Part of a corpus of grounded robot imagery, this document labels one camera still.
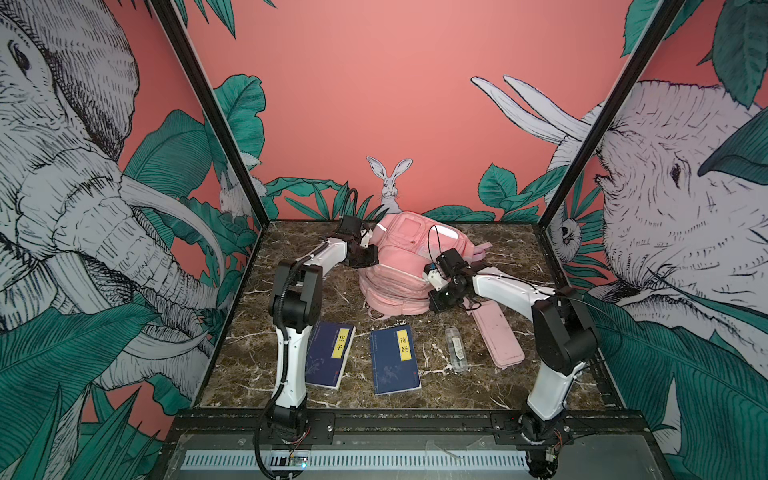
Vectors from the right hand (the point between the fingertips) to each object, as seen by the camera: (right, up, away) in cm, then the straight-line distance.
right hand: (428, 303), depth 91 cm
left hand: (-15, +15, +11) cm, 24 cm away
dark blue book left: (-30, -13, -5) cm, 33 cm away
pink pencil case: (+21, -8, -2) cm, 23 cm away
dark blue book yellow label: (-11, -16, -7) cm, 20 cm away
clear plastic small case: (+8, -13, -5) cm, 16 cm away
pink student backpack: (-12, +6, +7) cm, 15 cm away
